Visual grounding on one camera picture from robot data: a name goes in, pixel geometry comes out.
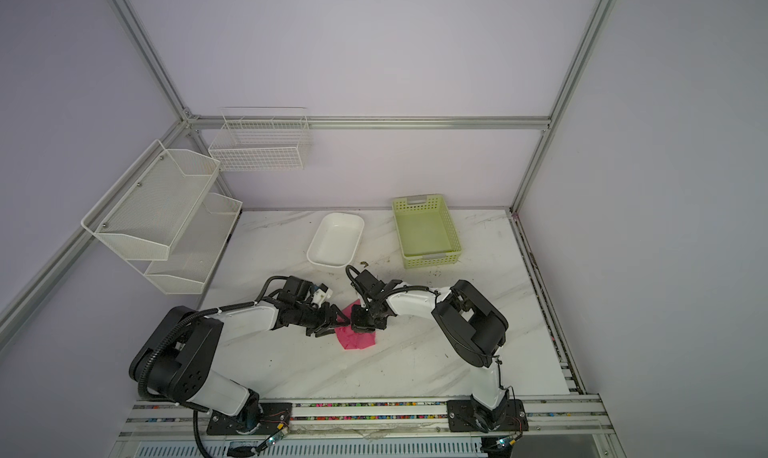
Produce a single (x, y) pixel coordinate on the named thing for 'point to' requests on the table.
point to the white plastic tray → (336, 240)
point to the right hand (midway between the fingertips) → (351, 330)
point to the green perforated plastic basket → (427, 234)
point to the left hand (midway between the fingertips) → (343, 327)
